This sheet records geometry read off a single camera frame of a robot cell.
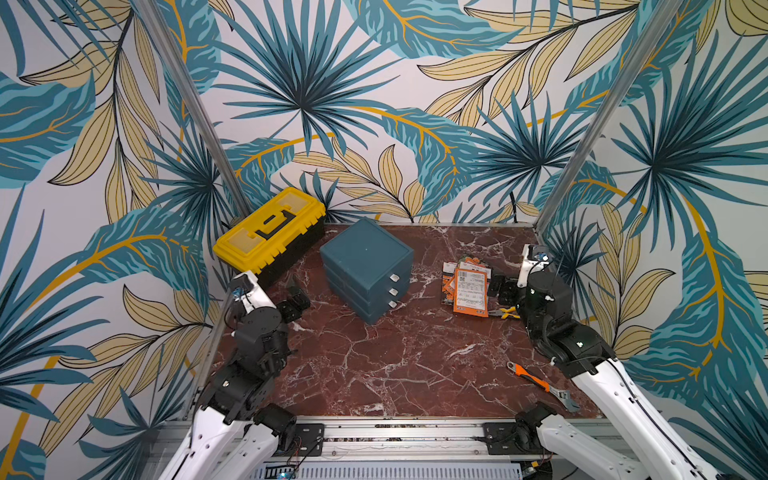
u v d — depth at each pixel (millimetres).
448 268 1066
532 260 579
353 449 729
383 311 946
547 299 484
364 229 902
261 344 466
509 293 627
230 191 1066
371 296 784
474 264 1074
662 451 397
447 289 1003
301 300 608
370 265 821
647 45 730
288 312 588
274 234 927
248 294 531
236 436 451
